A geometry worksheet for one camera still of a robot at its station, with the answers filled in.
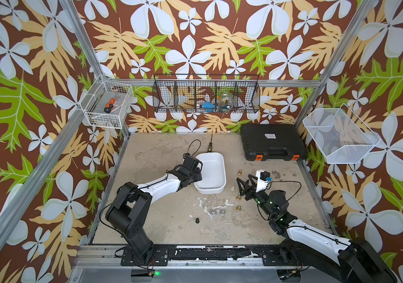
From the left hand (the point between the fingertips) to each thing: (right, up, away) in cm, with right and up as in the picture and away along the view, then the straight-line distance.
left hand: (199, 171), depth 93 cm
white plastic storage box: (+8, -3, -1) cm, 8 cm away
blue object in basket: (+5, +35, +2) cm, 35 cm away
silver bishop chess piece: (+7, -20, -9) cm, 23 cm away
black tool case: (+47, +16, +17) cm, 52 cm away
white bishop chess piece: (+18, -10, 0) cm, 20 cm away
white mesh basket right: (+67, +18, -11) cm, 70 cm away
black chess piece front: (-1, -23, -10) cm, 25 cm away
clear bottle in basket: (+14, +38, -1) cm, 41 cm away
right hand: (+20, -1, -13) cm, 24 cm away
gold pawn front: (+20, -18, -7) cm, 28 cm away
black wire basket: (+2, +44, +5) cm, 44 cm away
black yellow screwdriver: (+7, +15, +21) cm, 27 cm away
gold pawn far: (+24, -2, +7) cm, 25 cm away
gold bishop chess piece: (+21, -14, -3) cm, 25 cm away
